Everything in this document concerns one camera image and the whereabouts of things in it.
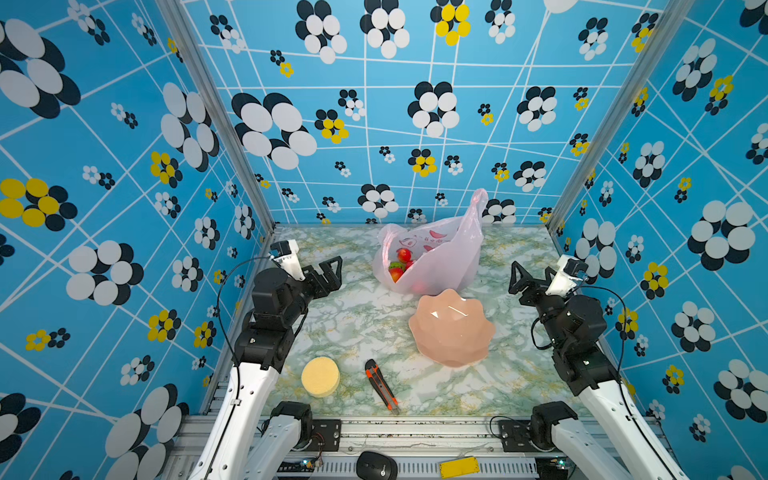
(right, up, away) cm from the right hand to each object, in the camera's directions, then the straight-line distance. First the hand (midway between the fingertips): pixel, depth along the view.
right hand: (534, 267), depth 71 cm
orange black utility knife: (-40, -30, +11) cm, 51 cm away
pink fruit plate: (-16, -20, +20) cm, 33 cm away
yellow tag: (-19, -47, -2) cm, 51 cm away
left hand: (-50, +1, -1) cm, 50 cm away
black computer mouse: (-38, -46, -3) cm, 60 cm away
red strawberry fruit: (-30, +3, +30) cm, 43 cm away
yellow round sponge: (-54, -31, +9) cm, 63 cm away
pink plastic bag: (-23, +2, +9) cm, 25 cm away
